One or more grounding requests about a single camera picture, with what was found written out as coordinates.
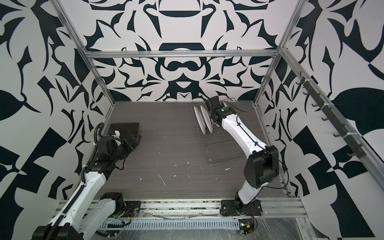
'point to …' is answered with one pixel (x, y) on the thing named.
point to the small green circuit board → (246, 225)
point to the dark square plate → (125, 129)
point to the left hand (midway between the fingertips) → (136, 138)
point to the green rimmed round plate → (200, 120)
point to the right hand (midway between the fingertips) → (222, 115)
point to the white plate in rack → (207, 119)
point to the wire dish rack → (218, 147)
